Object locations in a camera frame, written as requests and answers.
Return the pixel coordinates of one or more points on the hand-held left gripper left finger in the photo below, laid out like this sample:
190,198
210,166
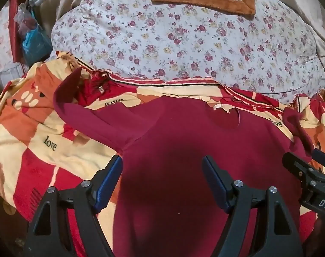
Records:
110,182

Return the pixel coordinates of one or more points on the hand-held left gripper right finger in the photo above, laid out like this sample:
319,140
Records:
215,183

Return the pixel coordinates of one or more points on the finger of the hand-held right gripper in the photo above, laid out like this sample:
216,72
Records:
323,158
299,166

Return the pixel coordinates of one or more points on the maroon sweater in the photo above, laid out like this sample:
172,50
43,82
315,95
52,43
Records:
178,166

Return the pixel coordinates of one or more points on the red orange printed blanket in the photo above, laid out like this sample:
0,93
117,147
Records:
44,128

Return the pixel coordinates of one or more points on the floral quilt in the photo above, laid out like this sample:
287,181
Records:
178,45

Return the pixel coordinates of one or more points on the beige cloth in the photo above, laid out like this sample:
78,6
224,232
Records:
309,10

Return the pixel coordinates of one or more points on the blue plastic bag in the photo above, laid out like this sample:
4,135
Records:
35,46

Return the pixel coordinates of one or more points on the pale floral cloth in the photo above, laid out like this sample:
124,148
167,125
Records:
0,45

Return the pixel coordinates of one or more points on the clear plastic bag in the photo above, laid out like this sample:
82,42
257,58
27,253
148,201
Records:
24,18

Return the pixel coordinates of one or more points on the red wooden frame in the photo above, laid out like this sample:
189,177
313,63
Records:
15,32

